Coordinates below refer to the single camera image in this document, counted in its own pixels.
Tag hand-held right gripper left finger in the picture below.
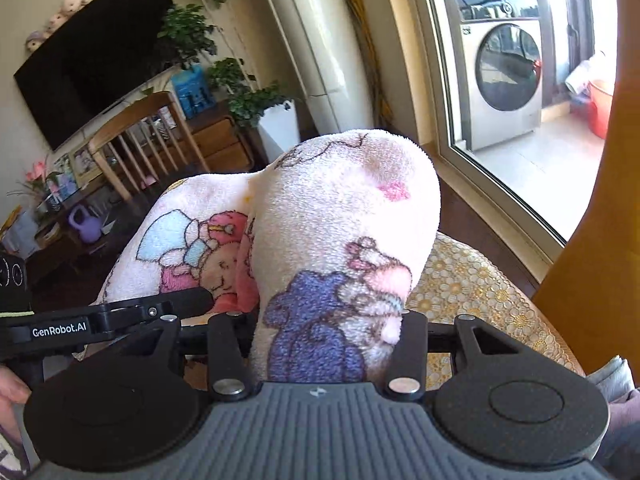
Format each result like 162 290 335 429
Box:
100 312 258 402

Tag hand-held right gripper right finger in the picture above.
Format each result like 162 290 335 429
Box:
385 310 543 401

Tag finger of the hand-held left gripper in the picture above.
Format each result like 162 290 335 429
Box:
0 286 215 358

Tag pink cartoon print fleece pants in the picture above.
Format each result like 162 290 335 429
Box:
72 129 442 386

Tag person's left hand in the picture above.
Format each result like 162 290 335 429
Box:
0 364 32 406

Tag grey gift bag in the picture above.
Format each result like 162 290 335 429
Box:
0 207 36 256

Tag purple kettlebell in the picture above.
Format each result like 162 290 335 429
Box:
67 205 103 245

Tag pink flower bouquet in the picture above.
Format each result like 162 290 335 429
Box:
7 157 63 196

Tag princess picture card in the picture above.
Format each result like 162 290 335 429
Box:
52 152 81 196

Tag dark wooden TV cabinet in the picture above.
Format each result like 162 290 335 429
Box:
0 102 253 271

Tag orange wooden chair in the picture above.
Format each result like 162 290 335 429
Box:
532 0 640 376

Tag wooden chair with black seat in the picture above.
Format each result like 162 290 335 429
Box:
87 91 211 203

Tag white planter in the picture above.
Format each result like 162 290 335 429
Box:
257 100 301 161

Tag grey garment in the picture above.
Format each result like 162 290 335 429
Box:
585 355 640 471

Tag black curved television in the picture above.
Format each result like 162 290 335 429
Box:
13 0 176 152

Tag sliding glass door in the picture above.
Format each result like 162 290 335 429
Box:
380 0 618 281

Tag blue boxes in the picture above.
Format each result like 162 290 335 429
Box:
171 66 211 118

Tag silver washing machine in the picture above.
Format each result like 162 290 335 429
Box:
444 0 543 152

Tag red bucket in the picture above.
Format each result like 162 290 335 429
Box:
587 79 615 140

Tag green potted tree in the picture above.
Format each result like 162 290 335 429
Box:
147 0 293 128

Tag yellow curtain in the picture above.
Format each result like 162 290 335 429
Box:
340 0 396 133

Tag cream standing air conditioner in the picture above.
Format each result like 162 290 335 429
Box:
252 0 361 133

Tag white bag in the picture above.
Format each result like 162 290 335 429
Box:
565 51 613 96

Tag yellow photo frame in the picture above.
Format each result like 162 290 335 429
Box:
70 146 101 176

